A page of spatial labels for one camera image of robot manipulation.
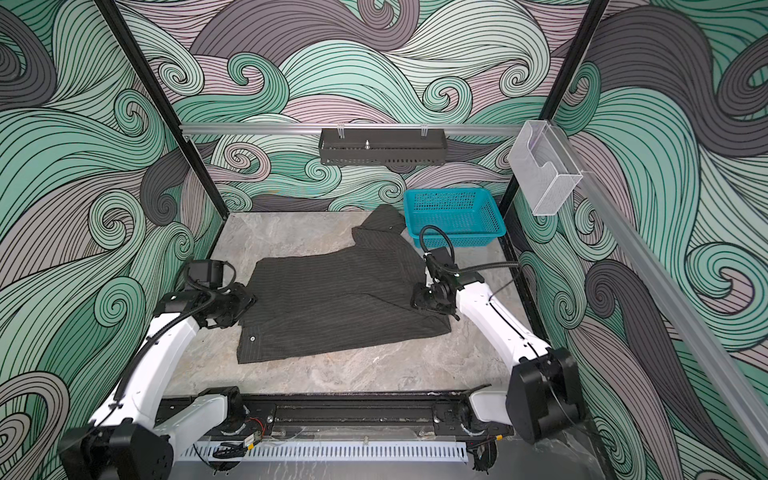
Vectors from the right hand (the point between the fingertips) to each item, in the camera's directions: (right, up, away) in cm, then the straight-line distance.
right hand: (419, 303), depth 83 cm
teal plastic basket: (+26, +28, +35) cm, 52 cm away
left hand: (-46, +2, -3) cm, 46 cm away
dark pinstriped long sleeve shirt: (-25, -2, +12) cm, 27 cm away
